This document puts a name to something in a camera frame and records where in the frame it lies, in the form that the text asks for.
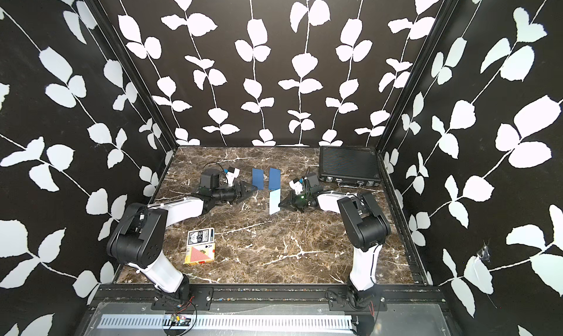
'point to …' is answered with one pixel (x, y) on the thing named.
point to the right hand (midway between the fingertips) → (277, 202)
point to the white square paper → (275, 199)
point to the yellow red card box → (199, 254)
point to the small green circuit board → (179, 320)
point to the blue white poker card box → (199, 236)
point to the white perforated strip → (228, 322)
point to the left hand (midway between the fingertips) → (256, 188)
